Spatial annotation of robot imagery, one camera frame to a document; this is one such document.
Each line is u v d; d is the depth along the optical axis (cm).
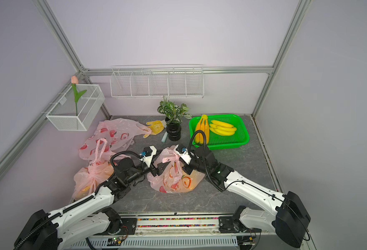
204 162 55
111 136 106
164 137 106
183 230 74
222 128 105
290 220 40
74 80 83
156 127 113
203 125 108
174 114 87
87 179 75
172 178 72
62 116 72
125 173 60
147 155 62
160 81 99
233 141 105
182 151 62
